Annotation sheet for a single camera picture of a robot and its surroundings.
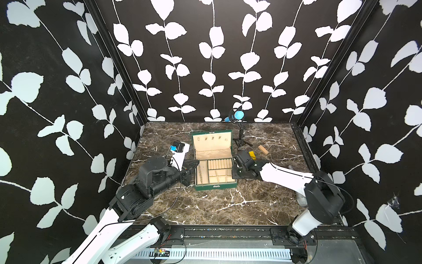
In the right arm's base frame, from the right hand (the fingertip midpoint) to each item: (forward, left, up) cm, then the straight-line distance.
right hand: (231, 170), depth 89 cm
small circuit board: (-37, +32, -7) cm, 49 cm away
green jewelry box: (+11, +10, +3) cm, 15 cm away
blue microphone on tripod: (+24, -2, +18) cm, 30 cm away
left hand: (-11, +15, +28) cm, 34 cm away
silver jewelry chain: (0, +18, -3) cm, 18 cm away
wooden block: (+20, -22, -7) cm, 31 cm away
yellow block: (+15, -14, -6) cm, 22 cm away
